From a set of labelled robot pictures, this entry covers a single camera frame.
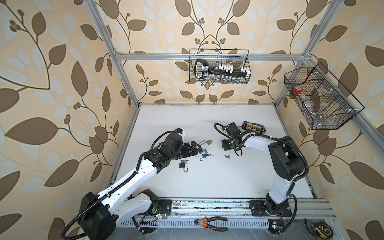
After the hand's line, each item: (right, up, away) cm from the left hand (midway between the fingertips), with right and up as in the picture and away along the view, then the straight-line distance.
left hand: (196, 148), depth 76 cm
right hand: (+19, -3, +21) cm, 28 cm away
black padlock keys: (-8, -11, +15) cm, 20 cm away
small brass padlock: (+8, -1, +23) cm, 24 cm away
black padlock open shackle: (-6, -16, +11) cm, 20 cm away
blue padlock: (+4, -9, +17) cm, 20 cm away
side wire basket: (+64, +23, -4) cm, 68 cm away
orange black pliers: (+3, -34, -6) cm, 35 cm away
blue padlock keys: (+8, -8, +18) cm, 21 cm away
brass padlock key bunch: (+19, -9, +17) cm, 27 cm away
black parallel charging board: (+40, +9, +29) cm, 51 cm away
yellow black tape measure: (+57, -35, -10) cm, 68 cm away
